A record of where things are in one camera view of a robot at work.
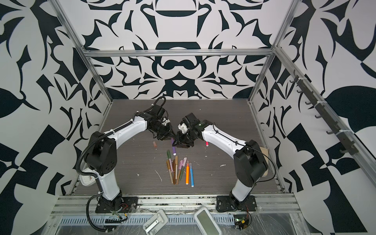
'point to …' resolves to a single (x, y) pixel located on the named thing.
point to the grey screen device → (206, 224)
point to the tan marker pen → (168, 166)
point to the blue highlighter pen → (192, 175)
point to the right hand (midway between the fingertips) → (174, 144)
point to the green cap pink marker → (169, 156)
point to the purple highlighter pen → (173, 147)
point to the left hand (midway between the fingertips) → (178, 134)
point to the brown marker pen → (174, 171)
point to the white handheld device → (153, 226)
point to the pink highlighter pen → (207, 143)
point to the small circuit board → (241, 223)
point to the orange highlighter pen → (187, 172)
